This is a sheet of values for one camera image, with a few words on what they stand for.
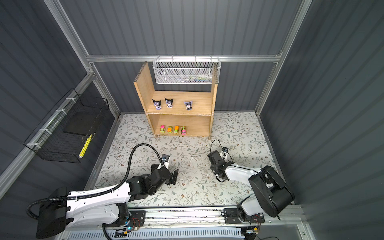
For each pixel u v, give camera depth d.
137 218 0.73
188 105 0.81
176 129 0.99
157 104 0.81
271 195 0.44
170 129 0.99
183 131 0.99
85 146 0.68
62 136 0.72
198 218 0.75
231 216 0.73
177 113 0.83
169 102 0.82
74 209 0.43
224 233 0.71
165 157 0.69
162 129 0.99
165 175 0.59
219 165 0.71
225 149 0.82
